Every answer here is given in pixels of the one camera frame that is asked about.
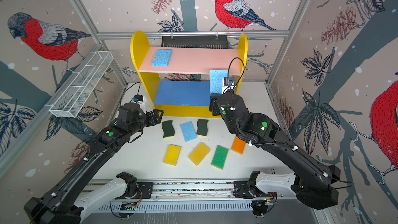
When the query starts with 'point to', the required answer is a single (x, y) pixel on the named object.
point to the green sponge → (219, 156)
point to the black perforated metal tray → (211, 42)
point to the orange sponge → (238, 145)
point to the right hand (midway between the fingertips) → (217, 93)
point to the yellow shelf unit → (180, 98)
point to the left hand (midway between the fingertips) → (160, 109)
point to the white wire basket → (71, 100)
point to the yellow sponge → (172, 155)
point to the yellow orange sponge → (199, 153)
